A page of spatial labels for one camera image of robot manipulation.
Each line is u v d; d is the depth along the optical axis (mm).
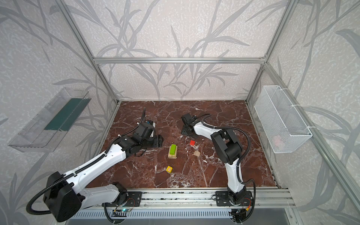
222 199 727
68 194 379
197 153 892
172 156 867
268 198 757
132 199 726
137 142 586
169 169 825
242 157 533
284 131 601
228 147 527
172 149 889
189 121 798
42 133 635
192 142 961
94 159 473
